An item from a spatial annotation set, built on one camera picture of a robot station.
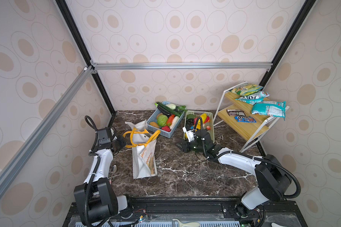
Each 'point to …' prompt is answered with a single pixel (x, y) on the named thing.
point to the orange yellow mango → (154, 124)
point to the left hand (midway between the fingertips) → (128, 136)
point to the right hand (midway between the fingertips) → (177, 143)
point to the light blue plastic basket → (159, 131)
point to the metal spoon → (114, 169)
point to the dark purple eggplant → (164, 111)
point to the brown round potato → (157, 116)
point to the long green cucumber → (168, 109)
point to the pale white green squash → (171, 106)
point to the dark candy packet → (235, 112)
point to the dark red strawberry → (166, 128)
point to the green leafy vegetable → (182, 108)
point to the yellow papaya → (203, 117)
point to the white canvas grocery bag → (144, 148)
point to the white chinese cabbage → (174, 122)
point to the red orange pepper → (170, 119)
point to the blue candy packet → (241, 118)
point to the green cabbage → (162, 120)
